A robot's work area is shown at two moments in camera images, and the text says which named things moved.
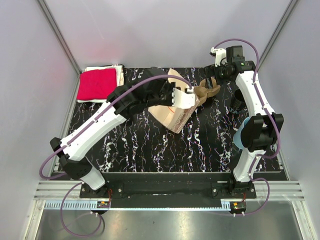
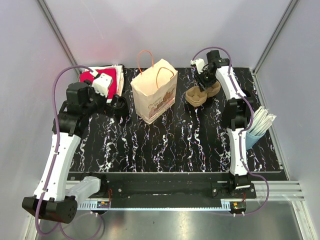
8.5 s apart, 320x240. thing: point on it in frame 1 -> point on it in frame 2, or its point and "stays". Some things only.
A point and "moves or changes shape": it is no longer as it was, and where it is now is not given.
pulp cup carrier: [202, 92] stays
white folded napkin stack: [119, 76] stays
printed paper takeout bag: [173, 118] moves or changes shape
